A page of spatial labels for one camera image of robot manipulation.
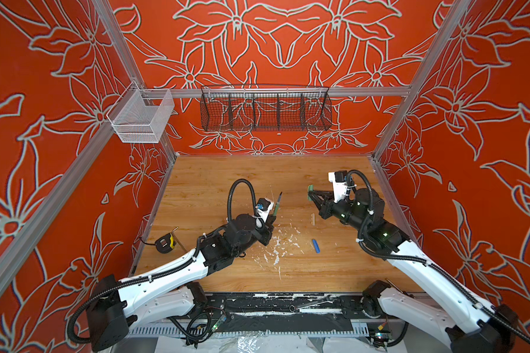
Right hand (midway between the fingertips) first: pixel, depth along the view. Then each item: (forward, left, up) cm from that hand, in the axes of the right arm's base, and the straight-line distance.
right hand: (307, 193), depth 69 cm
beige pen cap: (+4, -7, -28) cm, 29 cm away
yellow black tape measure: (-6, +54, -25) cm, 59 cm away
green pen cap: (+1, -1, +1) cm, 2 cm away
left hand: (-4, +11, -7) cm, 13 cm away
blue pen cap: (-6, -7, -29) cm, 30 cm away
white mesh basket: (+36, +68, +3) cm, 77 cm away
